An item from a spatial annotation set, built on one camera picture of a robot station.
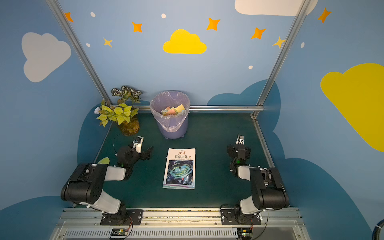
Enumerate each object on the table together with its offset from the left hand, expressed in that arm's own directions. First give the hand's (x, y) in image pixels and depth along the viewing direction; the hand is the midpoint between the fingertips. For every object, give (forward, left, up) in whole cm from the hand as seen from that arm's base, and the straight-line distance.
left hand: (145, 143), depth 94 cm
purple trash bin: (+13, -21, -7) cm, 25 cm away
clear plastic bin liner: (+24, -9, +15) cm, 29 cm away
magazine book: (-13, -23, -7) cm, 28 cm away
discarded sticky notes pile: (+24, -16, +6) cm, 29 cm away
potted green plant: (+12, +13, +16) cm, 24 cm away
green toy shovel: (-8, +27, -10) cm, 30 cm away
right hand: (+1, -62, 0) cm, 62 cm away
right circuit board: (-45, -57, -9) cm, 73 cm away
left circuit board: (-46, +4, -9) cm, 47 cm away
